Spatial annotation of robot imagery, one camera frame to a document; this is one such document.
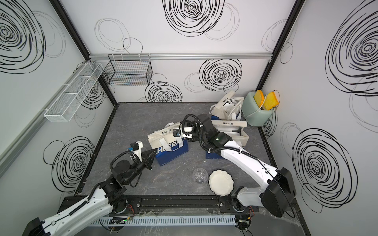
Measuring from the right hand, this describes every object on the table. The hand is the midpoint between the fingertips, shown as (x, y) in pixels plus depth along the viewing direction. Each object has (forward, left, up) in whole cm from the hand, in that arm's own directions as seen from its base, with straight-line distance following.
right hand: (186, 123), depth 75 cm
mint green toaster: (+20, -43, -15) cm, 50 cm away
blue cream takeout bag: (-9, +9, -8) cm, 15 cm away
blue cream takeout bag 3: (+4, -27, -10) cm, 29 cm away
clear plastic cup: (-18, -8, -26) cm, 33 cm away
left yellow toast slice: (+27, -46, -7) cm, 54 cm away
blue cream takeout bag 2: (+19, -26, -9) cm, 34 cm away
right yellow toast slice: (+25, -54, -8) cm, 60 cm away
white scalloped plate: (-22, -19, -26) cm, 39 cm away
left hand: (-11, +16, -9) cm, 21 cm away
